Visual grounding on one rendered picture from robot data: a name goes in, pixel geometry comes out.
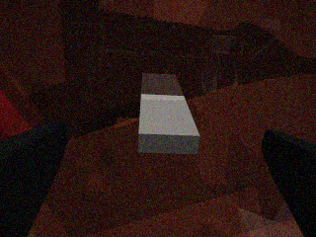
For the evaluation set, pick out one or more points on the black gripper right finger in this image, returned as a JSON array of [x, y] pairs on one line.
[[292, 163]]

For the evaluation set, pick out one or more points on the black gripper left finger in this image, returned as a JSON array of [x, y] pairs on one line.
[[29, 162]]

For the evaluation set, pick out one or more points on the grey rectangular block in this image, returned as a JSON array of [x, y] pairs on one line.
[[166, 125]]

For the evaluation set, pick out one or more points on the red rectangular block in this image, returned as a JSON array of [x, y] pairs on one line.
[[11, 122]]

